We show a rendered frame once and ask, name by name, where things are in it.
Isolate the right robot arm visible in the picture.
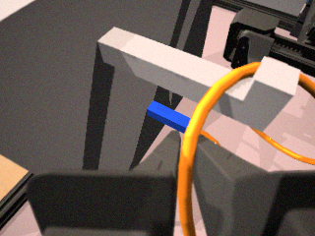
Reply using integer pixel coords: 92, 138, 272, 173
306, 0, 315, 36

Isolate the orange patch cord with blue plug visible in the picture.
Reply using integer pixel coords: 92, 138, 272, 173
178, 62, 315, 236

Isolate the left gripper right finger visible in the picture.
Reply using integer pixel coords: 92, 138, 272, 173
193, 134, 315, 236

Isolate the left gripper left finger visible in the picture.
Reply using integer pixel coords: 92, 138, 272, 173
26, 130, 181, 236

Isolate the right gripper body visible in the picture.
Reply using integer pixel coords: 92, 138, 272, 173
222, 3, 315, 78

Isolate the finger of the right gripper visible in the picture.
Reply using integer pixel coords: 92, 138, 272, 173
230, 30, 275, 69

